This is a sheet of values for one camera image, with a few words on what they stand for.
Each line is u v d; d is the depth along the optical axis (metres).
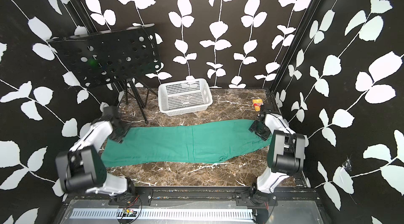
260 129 0.79
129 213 0.71
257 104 1.11
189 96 1.16
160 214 0.70
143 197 0.73
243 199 0.73
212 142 0.94
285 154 0.47
